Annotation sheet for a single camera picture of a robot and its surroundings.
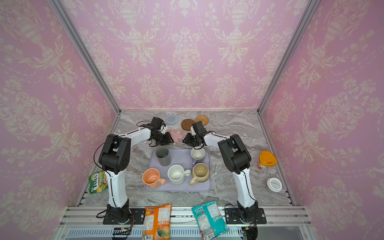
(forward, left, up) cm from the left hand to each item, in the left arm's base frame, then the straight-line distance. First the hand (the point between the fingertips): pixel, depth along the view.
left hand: (172, 141), depth 100 cm
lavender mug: (-9, -17, 0) cm, 19 cm away
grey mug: (-11, +4, +2) cm, 12 cm away
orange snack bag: (-47, +2, 0) cm, 47 cm away
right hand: (0, -8, 0) cm, 9 cm away
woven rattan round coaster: (+23, -22, -2) cm, 31 cm away
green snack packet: (-27, +38, -1) cm, 47 cm away
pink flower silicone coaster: (+7, -3, -2) cm, 8 cm away
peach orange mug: (-24, +9, -1) cm, 26 cm away
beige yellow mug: (-21, -20, -1) cm, 29 cm away
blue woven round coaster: (+22, +3, -2) cm, 22 cm away
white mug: (-22, -5, 0) cm, 23 cm away
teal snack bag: (-46, -24, +1) cm, 52 cm away
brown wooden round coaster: (+17, -9, -2) cm, 19 cm away
